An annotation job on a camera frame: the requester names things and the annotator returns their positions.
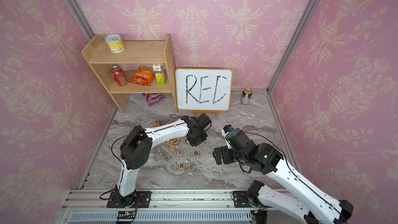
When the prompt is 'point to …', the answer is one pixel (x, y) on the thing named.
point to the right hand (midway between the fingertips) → (222, 151)
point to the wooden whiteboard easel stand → (196, 112)
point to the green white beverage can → (246, 95)
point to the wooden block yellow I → (172, 148)
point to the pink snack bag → (153, 98)
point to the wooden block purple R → (182, 167)
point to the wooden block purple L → (156, 125)
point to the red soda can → (119, 76)
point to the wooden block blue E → (192, 168)
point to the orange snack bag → (143, 76)
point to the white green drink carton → (159, 70)
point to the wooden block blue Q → (196, 154)
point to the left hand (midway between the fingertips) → (205, 142)
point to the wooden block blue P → (180, 153)
